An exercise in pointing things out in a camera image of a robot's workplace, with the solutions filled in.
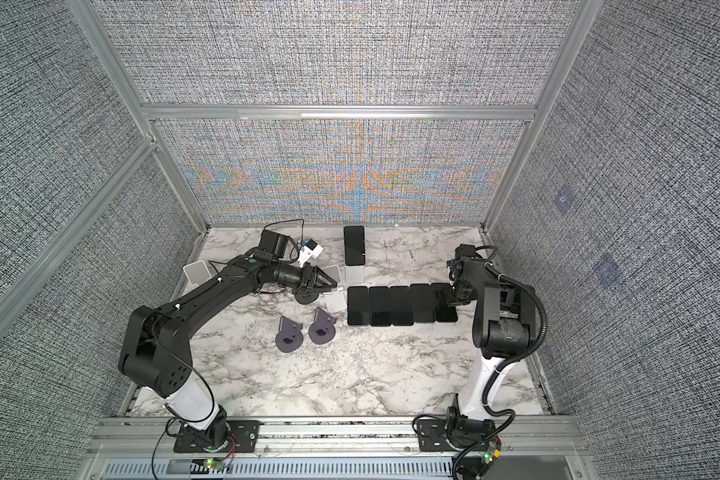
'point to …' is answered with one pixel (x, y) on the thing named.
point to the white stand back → (355, 275)
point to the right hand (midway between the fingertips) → (461, 299)
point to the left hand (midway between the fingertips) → (333, 287)
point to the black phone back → (354, 245)
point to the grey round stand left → (290, 336)
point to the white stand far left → (197, 274)
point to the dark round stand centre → (306, 296)
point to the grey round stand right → (323, 329)
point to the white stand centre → (335, 302)
